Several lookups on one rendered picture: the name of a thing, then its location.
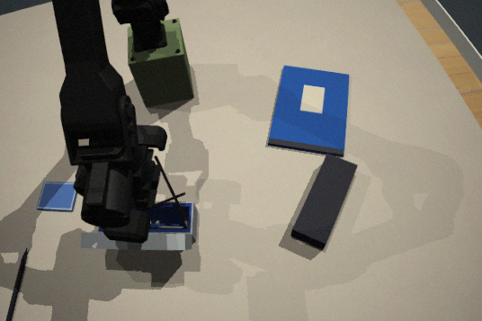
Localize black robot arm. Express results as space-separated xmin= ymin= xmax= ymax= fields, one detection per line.
xmin=52 ymin=0 xmax=169 ymax=227

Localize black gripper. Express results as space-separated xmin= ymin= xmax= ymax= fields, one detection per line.
xmin=103 ymin=125 xmax=167 ymax=244

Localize blue notebook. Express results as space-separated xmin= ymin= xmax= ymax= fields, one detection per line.
xmin=268 ymin=66 xmax=349 ymax=157

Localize black glasses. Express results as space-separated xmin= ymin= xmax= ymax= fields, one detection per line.
xmin=149 ymin=156 xmax=188 ymax=229

